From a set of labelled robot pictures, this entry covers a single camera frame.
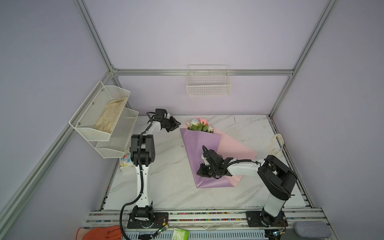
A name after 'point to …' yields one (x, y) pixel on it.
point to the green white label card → (179, 234)
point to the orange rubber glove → (111, 232)
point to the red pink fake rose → (204, 121)
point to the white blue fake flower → (194, 121)
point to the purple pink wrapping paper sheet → (194, 141)
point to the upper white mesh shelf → (96, 118)
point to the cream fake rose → (210, 129)
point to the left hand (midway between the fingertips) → (180, 122)
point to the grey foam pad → (313, 229)
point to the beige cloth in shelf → (108, 118)
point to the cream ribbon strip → (277, 144)
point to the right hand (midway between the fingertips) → (196, 172)
